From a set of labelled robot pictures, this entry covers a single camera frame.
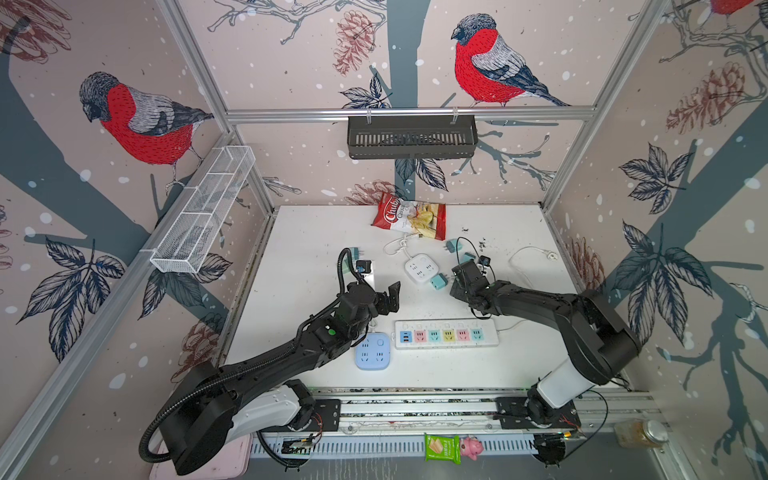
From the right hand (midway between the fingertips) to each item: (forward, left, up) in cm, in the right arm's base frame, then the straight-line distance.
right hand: (464, 291), depth 95 cm
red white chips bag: (+30, +11, +2) cm, 32 cm away
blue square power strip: (-21, +28, +2) cm, 35 cm away
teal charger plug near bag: (+18, +3, +1) cm, 18 cm away
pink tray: (-47, +56, +3) cm, 73 cm away
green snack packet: (-42, +10, 0) cm, 43 cm away
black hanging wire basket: (+45, +18, +29) cm, 56 cm away
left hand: (-8, +24, +17) cm, 30 cm away
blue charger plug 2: (+14, -2, -1) cm, 14 cm away
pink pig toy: (-41, +3, +1) cm, 41 cm away
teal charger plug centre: (+3, +8, +1) cm, 9 cm away
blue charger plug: (+14, +38, +1) cm, 40 cm away
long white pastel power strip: (-14, +7, +1) cm, 16 cm away
